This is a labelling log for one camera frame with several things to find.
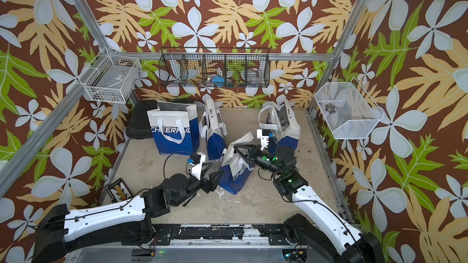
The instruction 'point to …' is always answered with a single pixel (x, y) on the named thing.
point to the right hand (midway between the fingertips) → (233, 148)
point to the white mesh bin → (348, 110)
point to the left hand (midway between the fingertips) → (219, 166)
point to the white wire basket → (111, 77)
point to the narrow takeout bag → (212, 128)
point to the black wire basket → (214, 67)
